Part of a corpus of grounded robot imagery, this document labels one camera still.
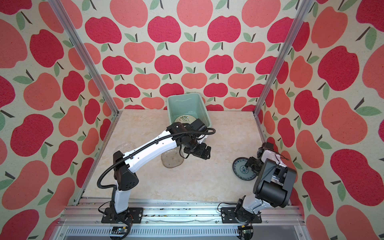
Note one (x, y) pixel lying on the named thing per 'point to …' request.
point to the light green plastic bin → (188, 104)
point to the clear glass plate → (125, 147)
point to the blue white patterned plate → (242, 171)
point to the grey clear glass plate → (172, 158)
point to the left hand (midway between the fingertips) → (206, 156)
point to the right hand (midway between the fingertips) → (256, 170)
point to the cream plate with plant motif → (186, 118)
